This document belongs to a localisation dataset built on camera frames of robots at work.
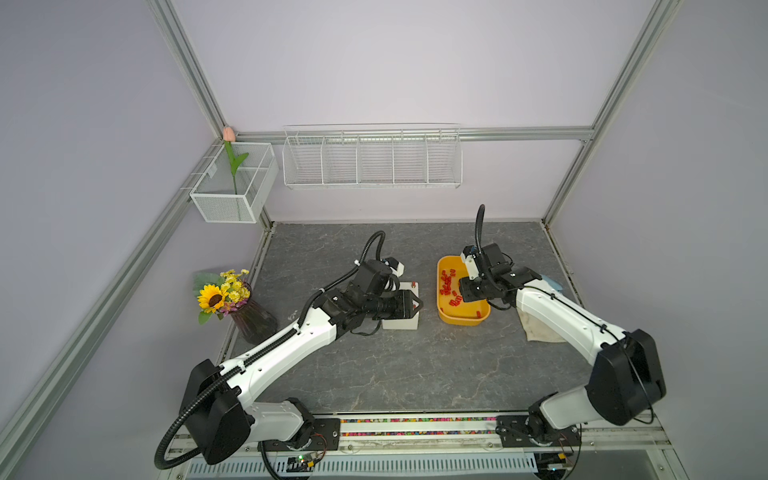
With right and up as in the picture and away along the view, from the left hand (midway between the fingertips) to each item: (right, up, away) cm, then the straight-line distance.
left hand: (418, 308), depth 74 cm
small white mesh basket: (-53, +34, +14) cm, 65 cm away
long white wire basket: (-15, +46, +26) cm, 55 cm away
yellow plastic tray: (+13, -5, +22) cm, 26 cm away
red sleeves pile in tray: (+12, +4, +28) cm, 31 cm away
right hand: (+15, +4, +14) cm, 20 cm away
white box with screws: (-3, -8, +16) cm, 18 cm away
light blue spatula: (+49, +3, +28) cm, 56 cm away
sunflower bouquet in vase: (-46, +4, -3) cm, 46 cm away
